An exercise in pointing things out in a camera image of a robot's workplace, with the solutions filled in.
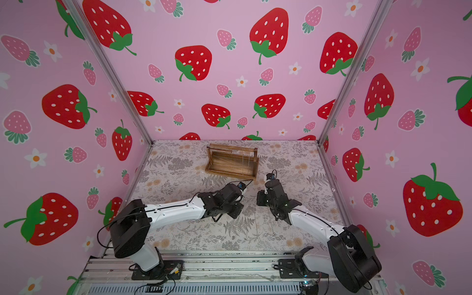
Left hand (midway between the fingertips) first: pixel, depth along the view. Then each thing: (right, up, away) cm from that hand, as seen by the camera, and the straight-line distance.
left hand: (242, 206), depth 85 cm
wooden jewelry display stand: (-6, +21, +26) cm, 34 cm away
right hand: (+9, +6, +3) cm, 12 cm away
